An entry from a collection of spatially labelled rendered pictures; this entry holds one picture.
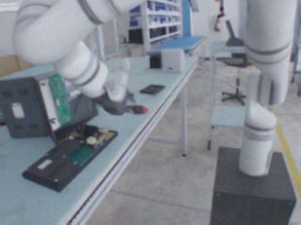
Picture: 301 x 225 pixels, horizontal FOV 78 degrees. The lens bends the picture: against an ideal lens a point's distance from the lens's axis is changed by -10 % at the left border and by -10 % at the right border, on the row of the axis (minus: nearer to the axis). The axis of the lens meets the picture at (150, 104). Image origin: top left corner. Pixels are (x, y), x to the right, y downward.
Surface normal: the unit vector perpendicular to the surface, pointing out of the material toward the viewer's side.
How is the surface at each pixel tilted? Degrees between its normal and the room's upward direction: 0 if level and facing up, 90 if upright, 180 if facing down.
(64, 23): 119
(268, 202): 90
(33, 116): 90
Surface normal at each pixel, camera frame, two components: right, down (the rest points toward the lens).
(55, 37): 0.47, 0.71
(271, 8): 0.00, 0.92
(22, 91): 0.02, 0.37
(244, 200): -0.34, 0.37
